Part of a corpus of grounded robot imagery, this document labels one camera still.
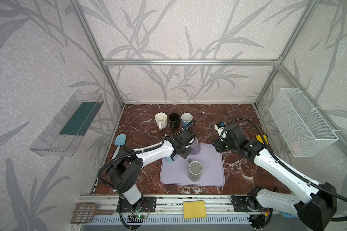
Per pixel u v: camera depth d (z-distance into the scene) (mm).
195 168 820
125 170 444
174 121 992
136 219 721
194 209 712
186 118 990
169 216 707
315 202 376
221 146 693
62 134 634
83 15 738
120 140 994
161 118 1017
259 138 1014
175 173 846
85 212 721
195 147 853
